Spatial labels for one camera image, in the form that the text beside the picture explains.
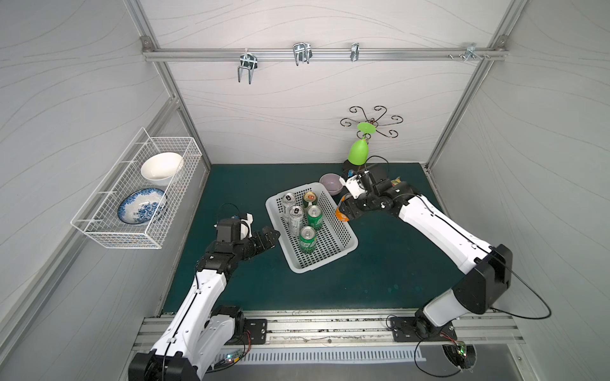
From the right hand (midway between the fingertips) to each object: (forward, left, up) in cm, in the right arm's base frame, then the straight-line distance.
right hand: (351, 199), depth 81 cm
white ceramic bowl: (+2, +64, +11) cm, 65 cm away
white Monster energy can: (+4, +23, -8) cm, 25 cm away
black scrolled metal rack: (+32, -10, +10) cm, 35 cm away
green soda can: (0, +13, -12) cm, 17 cm away
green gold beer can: (+9, +15, -10) cm, 21 cm away
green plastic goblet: (+25, -4, -1) cm, 25 cm away
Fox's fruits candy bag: (+26, -25, -19) cm, 41 cm away
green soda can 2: (-10, +15, -12) cm, 21 cm away
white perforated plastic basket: (-4, +4, -20) cm, 21 cm away
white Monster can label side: (-2, +19, -7) cm, 21 cm away
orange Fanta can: (-4, +4, -3) cm, 7 cm away
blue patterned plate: (-15, +61, +13) cm, 64 cm away
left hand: (-12, +27, -7) cm, 30 cm away
